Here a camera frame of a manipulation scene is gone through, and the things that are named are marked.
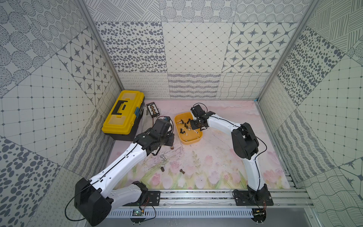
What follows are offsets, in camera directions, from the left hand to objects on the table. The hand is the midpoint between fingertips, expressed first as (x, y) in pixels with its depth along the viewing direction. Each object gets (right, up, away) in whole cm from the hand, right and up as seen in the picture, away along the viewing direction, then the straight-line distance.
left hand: (171, 133), depth 78 cm
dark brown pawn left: (-6, -22, +4) cm, 23 cm away
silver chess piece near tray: (+4, +4, +26) cm, 26 cm away
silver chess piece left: (-7, -16, +10) cm, 20 cm away
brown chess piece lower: (+6, -23, +5) cm, 24 cm away
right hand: (+15, +2, +22) cm, 27 cm away
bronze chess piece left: (-1, -12, +14) cm, 19 cm away
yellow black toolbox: (-31, +8, +8) cm, 33 cm away
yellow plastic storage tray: (+9, -4, +20) cm, 22 cm away
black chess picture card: (-18, +14, +33) cm, 40 cm away
